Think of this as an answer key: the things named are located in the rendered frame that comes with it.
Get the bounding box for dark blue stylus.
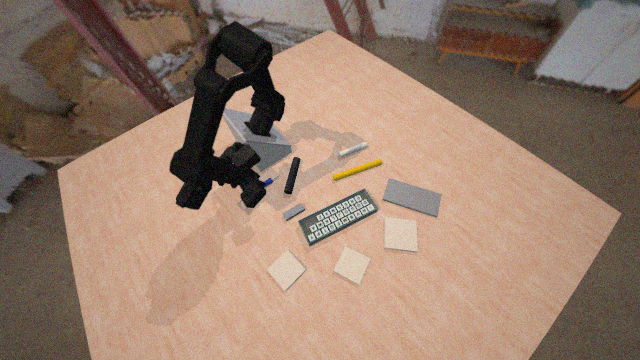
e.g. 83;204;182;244
263;175;280;188

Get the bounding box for grey keyboard with white letter keys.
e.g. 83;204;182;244
298;188;379;247

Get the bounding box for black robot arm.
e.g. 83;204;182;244
169;21;285;210

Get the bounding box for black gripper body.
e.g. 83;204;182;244
217;146;266;208

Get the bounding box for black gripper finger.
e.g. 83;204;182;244
247;169;260;178
253;174;265;186

